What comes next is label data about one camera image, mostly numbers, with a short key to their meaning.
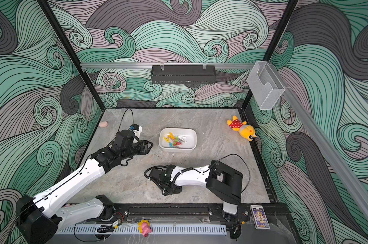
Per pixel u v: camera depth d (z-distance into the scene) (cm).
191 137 101
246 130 98
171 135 103
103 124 110
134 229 70
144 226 68
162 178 64
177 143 98
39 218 37
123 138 56
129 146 59
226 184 44
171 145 98
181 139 101
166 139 101
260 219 70
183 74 100
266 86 79
